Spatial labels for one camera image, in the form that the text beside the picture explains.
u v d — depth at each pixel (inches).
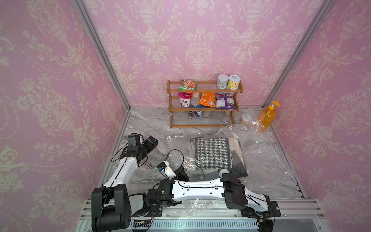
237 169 30.1
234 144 35.0
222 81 35.0
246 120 40.4
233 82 34.6
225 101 39.3
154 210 28.9
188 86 34.4
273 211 28.7
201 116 44.4
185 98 37.0
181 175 25.1
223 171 29.9
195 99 39.0
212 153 31.3
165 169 25.1
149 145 31.2
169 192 19.9
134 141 26.5
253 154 37.4
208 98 39.7
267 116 37.3
